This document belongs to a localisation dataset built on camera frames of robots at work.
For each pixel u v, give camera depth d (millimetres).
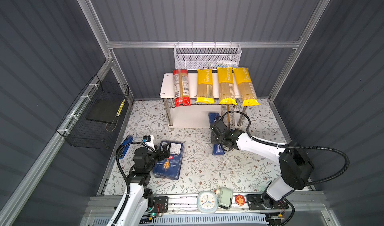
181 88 741
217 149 815
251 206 738
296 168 447
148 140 721
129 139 952
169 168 801
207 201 721
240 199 751
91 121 720
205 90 740
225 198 717
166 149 754
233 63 912
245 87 739
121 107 791
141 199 567
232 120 963
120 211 464
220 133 668
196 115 1011
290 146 479
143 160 626
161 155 731
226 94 709
